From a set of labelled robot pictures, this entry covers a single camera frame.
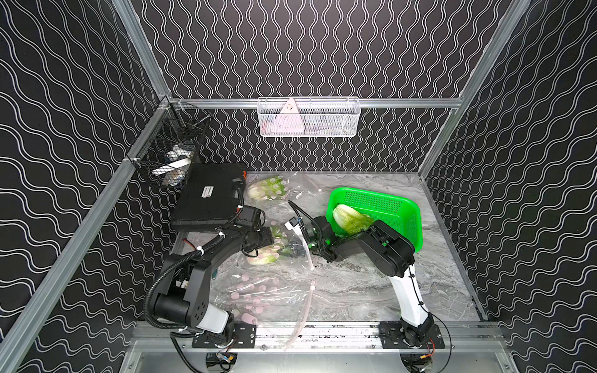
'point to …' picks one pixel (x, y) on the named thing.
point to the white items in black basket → (176, 162)
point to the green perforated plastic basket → (401, 213)
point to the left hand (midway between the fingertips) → (267, 237)
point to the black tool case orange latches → (211, 196)
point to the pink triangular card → (288, 121)
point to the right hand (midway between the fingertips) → (279, 251)
